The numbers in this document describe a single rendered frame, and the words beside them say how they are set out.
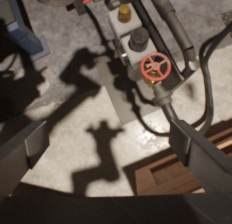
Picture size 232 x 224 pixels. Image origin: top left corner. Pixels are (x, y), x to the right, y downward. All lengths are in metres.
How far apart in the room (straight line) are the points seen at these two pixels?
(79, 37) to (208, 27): 0.76
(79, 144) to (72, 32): 0.68
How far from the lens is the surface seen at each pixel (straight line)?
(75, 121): 0.93
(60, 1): 0.19
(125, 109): 0.87
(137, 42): 0.42
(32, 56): 1.13
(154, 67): 0.40
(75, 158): 0.94
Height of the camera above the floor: 0.87
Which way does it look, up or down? 81 degrees down
